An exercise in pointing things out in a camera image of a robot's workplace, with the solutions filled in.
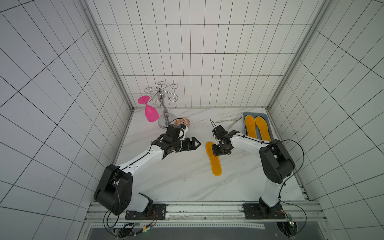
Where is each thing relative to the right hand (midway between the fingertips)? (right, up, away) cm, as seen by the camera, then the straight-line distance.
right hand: (211, 153), depth 93 cm
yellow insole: (+39, +18, +14) cm, 46 cm away
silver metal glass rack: (-32, +23, +12) cm, 41 cm away
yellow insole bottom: (+30, +19, +14) cm, 38 cm away
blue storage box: (+36, +25, +19) cm, 48 cm away
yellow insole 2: (+2, -5, -4) cm, 7 cm away
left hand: (-12, +6, -10) cm, 17 cm away
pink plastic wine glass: (-39, +25, +1) cm, 47 cm away
